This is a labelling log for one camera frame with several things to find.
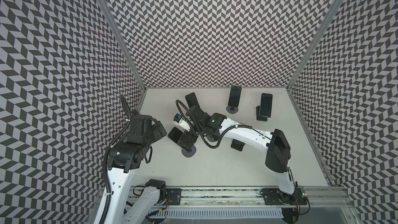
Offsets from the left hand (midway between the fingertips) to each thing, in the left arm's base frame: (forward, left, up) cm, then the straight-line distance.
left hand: (153, 131), depth 68 cm
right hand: (+2, -12, -12) cm, 17 cm away
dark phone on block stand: (+27, -61, -16) cm, 69 cm away
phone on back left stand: (+29, -14, -13) cm, 35 cm away
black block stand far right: (+23, -60, -25) cm, 69 cm away
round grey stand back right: (+30, -41, -27) cm, 58 cm away
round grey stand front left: (-1, -15, -23) cm, 28 cm away
